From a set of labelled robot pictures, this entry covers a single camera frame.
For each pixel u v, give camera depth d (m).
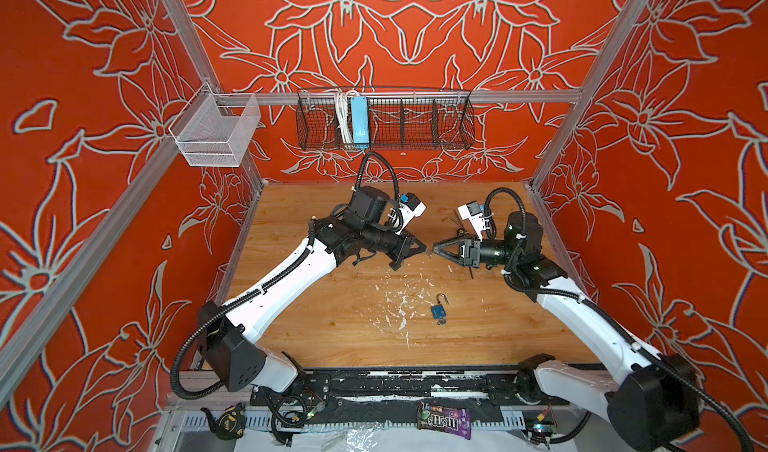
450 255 0.64
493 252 0.62
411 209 0.62
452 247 0.66
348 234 0.54
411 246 0.61
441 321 0.84
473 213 0.64
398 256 0.60
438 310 0.86
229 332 0.40
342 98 0.87
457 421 0.68
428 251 0.68
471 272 0.94
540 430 0.68
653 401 0.39
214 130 0.94
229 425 0.67
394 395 0.73
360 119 0.89
